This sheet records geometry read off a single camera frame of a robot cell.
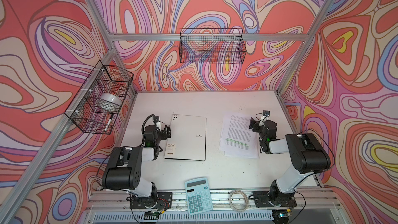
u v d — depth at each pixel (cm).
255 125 87
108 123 72
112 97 74
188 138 99
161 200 73
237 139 94
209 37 88
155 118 79
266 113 82
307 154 48
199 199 72
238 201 75
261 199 73
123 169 45
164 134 84
